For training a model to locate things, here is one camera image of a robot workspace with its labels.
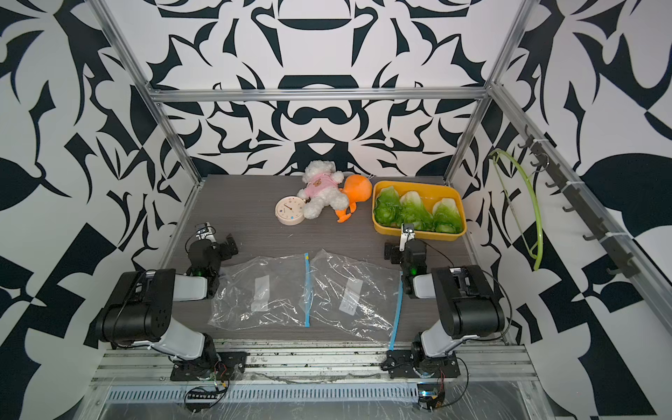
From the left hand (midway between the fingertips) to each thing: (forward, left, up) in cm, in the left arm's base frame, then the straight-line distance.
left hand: (213, 235), depth 93 cm
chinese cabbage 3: (+3, -84, +2) cm, 84 cm away
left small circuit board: (-46, -4, -11) cm, 48 cm away
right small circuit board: (-47, -66, -7) cm, 81 cm away
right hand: (-2, -67, -2) cm, 67 cm away
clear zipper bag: (-19, -22, -6) cm, 29 cm away
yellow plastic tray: (+22, -85, -6) cm, 88 cm away
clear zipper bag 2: (-22, -49, -5) cm, 54 cm away
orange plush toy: (+22, -53, -2) cm, 58 cm away
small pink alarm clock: (+13, -25, -4) cm, 29 cm away
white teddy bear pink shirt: (+19, -38, +2) cm, 43 cm away
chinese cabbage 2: (+7, -71, +2) cm, 72 cm away
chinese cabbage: (+8, -62, +4) cm, 63 cm away
